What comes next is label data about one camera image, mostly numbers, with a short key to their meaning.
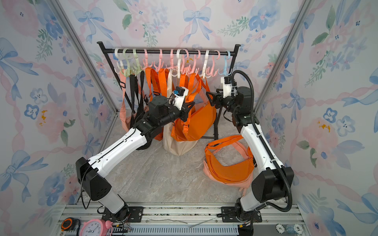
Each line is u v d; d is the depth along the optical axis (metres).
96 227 0.69
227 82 0.61
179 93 0.57
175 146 0.94
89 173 0.42
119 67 0.76
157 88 0.83
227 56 0.65
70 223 0.69
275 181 0.43
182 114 0.62
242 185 0.76
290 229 0.68
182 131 0.76
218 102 0.65
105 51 0.68
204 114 0.88
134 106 1.07
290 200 0.39
